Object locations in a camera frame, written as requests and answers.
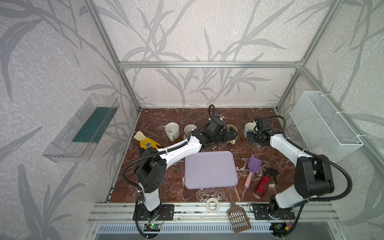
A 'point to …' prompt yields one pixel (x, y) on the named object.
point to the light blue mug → (249, 127)
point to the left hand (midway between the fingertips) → (234, 131)
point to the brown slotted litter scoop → (238, 216)
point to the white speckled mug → (173, 130)
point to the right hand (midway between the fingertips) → (253, 132)
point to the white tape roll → (207, 205)
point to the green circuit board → (152, 227)
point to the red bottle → (263, 182)
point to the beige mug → (231, 125)
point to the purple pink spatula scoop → (254, 165)
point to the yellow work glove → (145, 142)
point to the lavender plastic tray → (210, 169)
